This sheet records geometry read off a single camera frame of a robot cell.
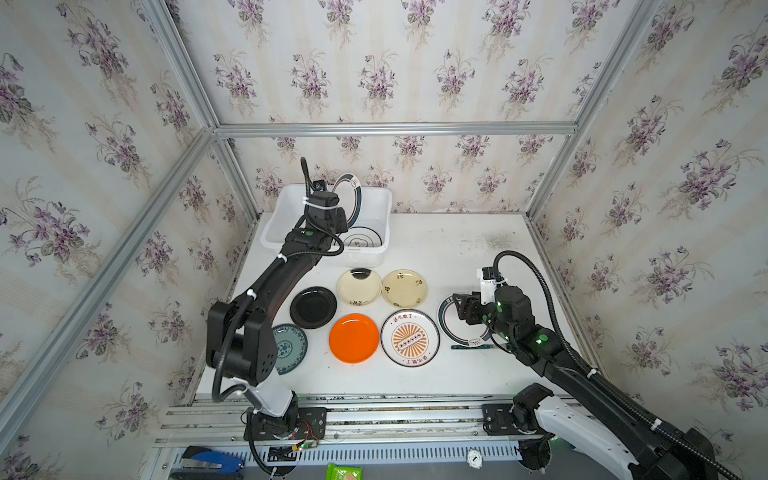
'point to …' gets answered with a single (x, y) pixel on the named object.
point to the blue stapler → (196, 456)
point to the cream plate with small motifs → (404, 288)
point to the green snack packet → (344, 472)
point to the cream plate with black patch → (359, 287)
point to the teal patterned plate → (292, 347)
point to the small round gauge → (475, 459)
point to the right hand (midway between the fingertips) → (460, 296)
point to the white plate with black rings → (360, 236)
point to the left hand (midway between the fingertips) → (333, 208)
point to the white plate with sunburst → (410, 338)
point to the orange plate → (354, 338)
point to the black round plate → (313, 307)
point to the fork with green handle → (471, 347)
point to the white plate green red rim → (457, 330)
